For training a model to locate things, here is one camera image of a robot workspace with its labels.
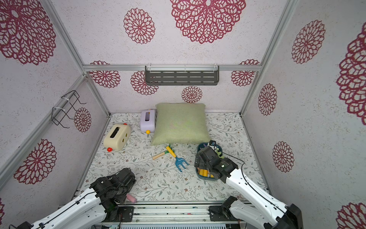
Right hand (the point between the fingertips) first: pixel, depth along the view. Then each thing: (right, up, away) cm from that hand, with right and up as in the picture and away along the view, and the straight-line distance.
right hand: (202, 158), depth 79 cm
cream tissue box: (-55, +11, +16) cm, 58 cm away
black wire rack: (-75, +26, -5) cm, 80 cm away
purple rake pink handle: (-39, -22, 0) cm, 45 cm away
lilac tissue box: (-36, +22, +24) cm, 49 cm away
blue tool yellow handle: (-14, -5, +14) cm, 20 cm away
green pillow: (-12, +20, +19) cm, 30 cm away
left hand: (-39, -17, +1) cm, 43 cm away
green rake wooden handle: (-27, -1, +17) cm, 32 cm away
